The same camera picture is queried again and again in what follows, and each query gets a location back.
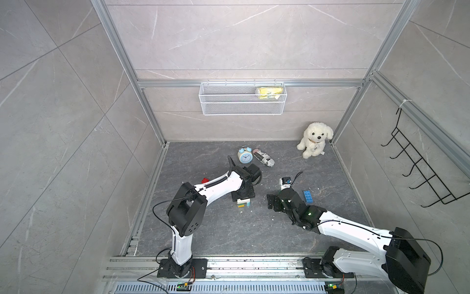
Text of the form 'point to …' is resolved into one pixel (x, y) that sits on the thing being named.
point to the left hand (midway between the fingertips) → (248, 194)
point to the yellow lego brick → (242, 206)
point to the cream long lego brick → (239, 201)
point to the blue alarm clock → (245, 155)
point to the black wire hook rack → (445, 195)
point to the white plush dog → (314, 141)
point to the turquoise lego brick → (248, 203)
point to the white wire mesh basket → (242, 98)
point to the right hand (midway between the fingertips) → (276, 195)
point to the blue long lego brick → (308, 196)
